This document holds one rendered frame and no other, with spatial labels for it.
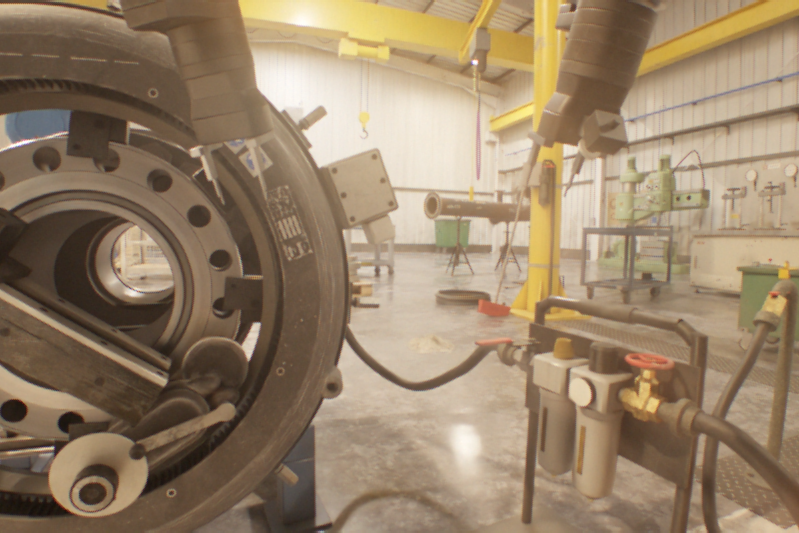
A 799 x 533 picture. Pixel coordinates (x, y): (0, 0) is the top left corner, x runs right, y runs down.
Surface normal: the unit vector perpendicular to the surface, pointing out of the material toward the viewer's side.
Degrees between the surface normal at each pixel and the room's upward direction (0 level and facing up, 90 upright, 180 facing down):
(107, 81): 90
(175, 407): 90
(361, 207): 90
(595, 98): 122
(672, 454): 90
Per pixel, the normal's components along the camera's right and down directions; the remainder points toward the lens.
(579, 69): -0.77, 0.15
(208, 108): -0.13, 0.41
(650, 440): -0.90, 0.01
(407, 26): 0.32, 0.07
